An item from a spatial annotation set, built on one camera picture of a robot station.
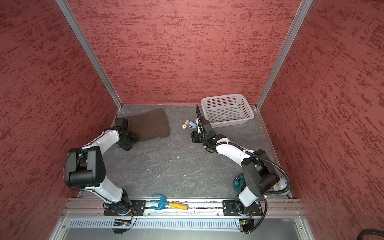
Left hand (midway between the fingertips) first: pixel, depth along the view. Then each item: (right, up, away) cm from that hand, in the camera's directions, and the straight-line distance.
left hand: (136, 145), depth 93 cm
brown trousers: (+7, +12, +5) cm, 15 cm away
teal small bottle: (+61, -17, -17) cm, 66 cm away
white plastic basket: (+64, +24, +25) cm, 72 cm away
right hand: (+36, +6, -4) cm, 37 cm away
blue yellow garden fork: (+22, -27, -19) cm, 39 cm away
